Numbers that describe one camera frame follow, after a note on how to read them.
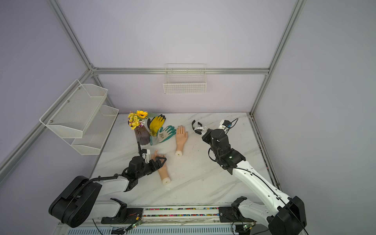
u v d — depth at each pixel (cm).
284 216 38
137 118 82
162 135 105
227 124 65
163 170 85
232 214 66
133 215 73
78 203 42
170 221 73
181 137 103
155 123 112
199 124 113
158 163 80
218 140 54
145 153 82
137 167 70
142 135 104
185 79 96
